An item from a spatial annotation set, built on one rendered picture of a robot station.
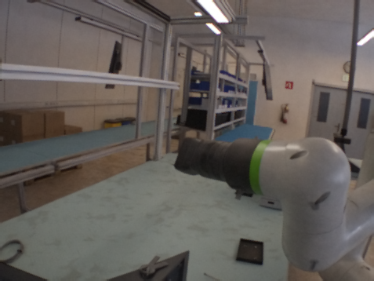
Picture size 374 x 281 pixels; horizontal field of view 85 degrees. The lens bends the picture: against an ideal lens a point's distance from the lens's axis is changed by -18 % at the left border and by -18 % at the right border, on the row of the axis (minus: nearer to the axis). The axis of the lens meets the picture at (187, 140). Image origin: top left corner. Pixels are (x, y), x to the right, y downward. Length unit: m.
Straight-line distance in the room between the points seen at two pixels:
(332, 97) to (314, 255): 6.59
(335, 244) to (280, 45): 6.63
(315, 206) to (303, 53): 6.60
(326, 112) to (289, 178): 6.58
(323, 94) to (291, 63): 1.17
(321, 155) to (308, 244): 0.14
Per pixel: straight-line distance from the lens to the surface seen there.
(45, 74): 0.87
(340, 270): 0.82
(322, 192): 0.33
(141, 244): 0.79
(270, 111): 6.75
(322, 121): 6.89
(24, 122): 3.71
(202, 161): 0.45
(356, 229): 0.45
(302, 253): 0.41
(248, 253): 0.80
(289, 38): 6.96
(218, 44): 2.94
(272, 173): 0.35
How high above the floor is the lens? 1.46
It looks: 11 degrees down
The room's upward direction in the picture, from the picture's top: 5 degrees clockwise
